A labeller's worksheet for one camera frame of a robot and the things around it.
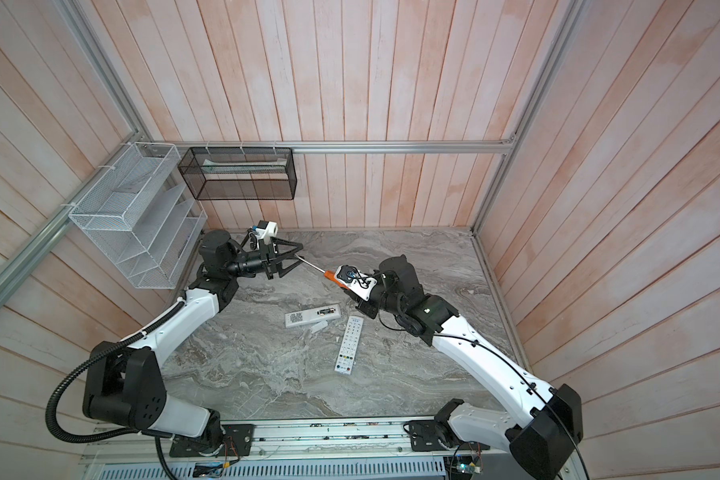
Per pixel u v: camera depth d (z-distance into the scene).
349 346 0.88
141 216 0.73
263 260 0.66
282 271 0.74
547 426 0.38
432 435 0.74
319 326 0.93
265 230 0.73
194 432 0.61
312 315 0.95
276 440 0.75
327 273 0.73
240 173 1.04
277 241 0.69
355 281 0.60
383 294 0.61
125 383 0.43
